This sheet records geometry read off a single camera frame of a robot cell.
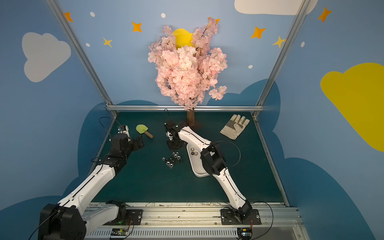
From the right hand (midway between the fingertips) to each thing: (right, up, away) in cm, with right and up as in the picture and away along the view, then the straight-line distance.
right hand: (175, 146), depth 97 cm
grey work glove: (+45, +14, +17) cm, 50 cm away
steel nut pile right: (+2, -7, -1) cm, 7 cm away
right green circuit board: (+38, -40, -24) cm, 60 cm away
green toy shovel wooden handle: (-27, +12, +14) cm, 33 cm away
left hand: (-22, +8, -13) cm, 27 cm away
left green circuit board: (-24, -38, -25) cm, 52 cm away
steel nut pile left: (-7, -8, -2) cm, 11 cm away
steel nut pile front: (-4, -10, -4) cm, 11 cm away
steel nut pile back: (-1, -5, +1) cm, 5 cm away
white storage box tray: (+16, -13, -3) cm, 21 cm away
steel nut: (+14, -5, +1) cm, 15 cm away
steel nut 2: (+11, -2, +3) cm, 12 cm away
